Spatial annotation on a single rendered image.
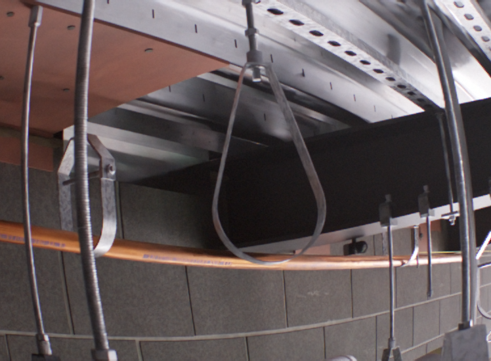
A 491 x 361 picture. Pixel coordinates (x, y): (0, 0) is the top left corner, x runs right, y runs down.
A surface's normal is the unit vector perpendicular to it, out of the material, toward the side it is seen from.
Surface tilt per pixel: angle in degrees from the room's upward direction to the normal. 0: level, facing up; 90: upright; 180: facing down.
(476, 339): 57
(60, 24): 180
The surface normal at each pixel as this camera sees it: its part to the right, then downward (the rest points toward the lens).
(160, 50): 0.09, 0.97
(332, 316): 0.83, -0.18
